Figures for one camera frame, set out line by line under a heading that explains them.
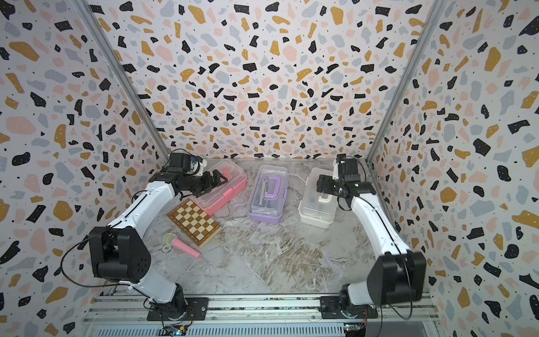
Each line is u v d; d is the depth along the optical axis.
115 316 0.73
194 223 0.92
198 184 0.75
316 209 0.89
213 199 0.93
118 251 0.44
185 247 0.87
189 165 0.73
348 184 0.57
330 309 0.73
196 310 0.73
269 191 0.97
